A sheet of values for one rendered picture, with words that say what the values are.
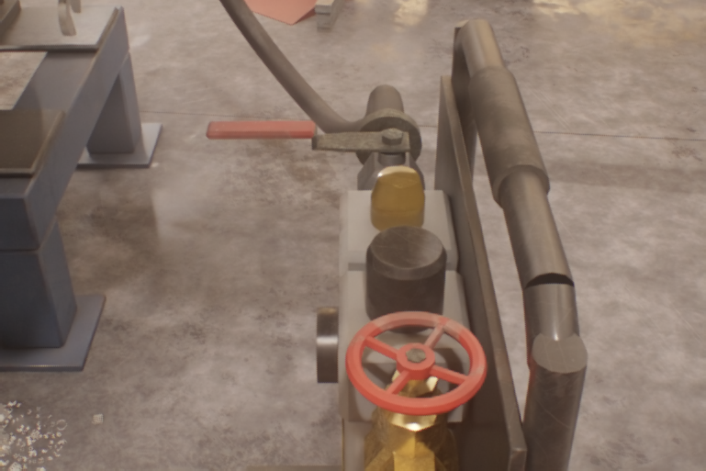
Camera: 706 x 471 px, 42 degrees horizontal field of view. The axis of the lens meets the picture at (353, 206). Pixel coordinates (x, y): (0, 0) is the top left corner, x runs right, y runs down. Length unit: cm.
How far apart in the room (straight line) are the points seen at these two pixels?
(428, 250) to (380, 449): 12
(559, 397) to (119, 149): 128
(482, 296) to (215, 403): 68
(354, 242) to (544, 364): 24
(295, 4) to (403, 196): 161
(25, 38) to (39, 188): 38
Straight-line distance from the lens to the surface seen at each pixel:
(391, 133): 71
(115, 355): 125
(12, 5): 155
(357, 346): 48
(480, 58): 63
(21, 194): 112
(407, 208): 62
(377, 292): 54
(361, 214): 65
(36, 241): 115
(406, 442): 50
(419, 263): 53
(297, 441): 111
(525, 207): 48
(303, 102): 124
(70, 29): 75
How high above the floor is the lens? 84
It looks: 35 degrees down
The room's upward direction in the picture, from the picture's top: straight up
